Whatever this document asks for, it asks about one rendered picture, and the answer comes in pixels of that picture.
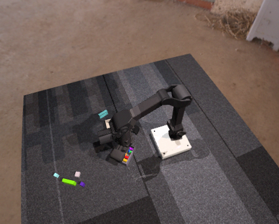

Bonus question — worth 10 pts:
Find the green rectangular block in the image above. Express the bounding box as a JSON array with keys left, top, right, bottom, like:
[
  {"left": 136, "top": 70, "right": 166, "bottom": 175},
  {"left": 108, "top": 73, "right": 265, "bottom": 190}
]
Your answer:
[{"left": 62, "top": 178, "right": 77, "bottom": 186}]

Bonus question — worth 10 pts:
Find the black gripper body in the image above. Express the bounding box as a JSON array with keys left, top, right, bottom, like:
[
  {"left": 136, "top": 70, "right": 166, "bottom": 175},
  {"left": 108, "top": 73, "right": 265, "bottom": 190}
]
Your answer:
[{"left": 109, "top": 125, "right": 140, "bottom": 162}]

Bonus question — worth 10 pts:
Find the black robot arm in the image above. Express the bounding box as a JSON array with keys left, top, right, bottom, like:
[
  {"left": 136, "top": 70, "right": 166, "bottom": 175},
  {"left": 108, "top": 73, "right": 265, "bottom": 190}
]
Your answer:
[{"left": 97, "top": 84, "right": 192, "bottom": 145}]

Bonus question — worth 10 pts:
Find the teal rectangular block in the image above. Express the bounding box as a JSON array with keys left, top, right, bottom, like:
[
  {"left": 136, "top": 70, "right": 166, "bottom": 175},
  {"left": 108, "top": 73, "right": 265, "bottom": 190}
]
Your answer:
[{"left": 98, "top": 110, "right": 108, "bottom": 119}]

